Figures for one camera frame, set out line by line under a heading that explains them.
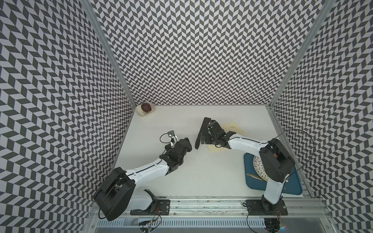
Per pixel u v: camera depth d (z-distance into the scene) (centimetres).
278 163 49
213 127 72
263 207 65
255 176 87
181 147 63
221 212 72
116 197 41
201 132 103
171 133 74
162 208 72
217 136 70
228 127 104
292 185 81
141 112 116
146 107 114
